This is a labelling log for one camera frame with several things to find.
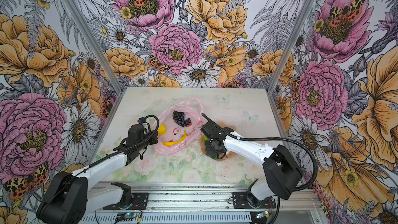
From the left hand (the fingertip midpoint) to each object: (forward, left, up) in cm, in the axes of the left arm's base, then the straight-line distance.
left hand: (157, 136), depth 90 cm
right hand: (-10, -31, 0) cm, 33 cm away
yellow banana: (-3, -6, -3) cm, 7 cm away
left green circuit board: (-36, +9, -6) cm, 38 cm away
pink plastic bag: (+9, -11, -6) cm, 16 cm away
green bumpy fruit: (-2, -27, 0) cm, 27 cm away
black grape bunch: (+15, -10, -2) cm, 18 cm away
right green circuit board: (-37, -53, -6) cm, 65 cm away
